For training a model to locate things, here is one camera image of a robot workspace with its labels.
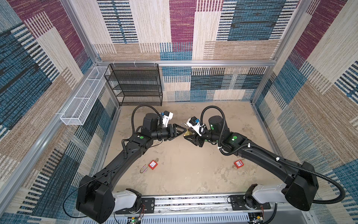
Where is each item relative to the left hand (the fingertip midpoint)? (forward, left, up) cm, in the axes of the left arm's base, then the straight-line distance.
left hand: (185, 130), depth 72 cm
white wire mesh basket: (+6, +54, +7) cm, 55 cm away
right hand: (-1, -2, -3) cm, 4 cm away
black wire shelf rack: (+48, +36, -8) cm, 61 cm away
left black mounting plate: (-29, +20, -27) cm, 44 cm away
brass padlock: (-1, -2, -1) cm, 2 cm away
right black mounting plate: (-28, -28, -25) cm, 47 cm away
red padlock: (-8, +19, -25) cm, 33 cm away
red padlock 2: (-9, -32, -24) cm, 41 cm away
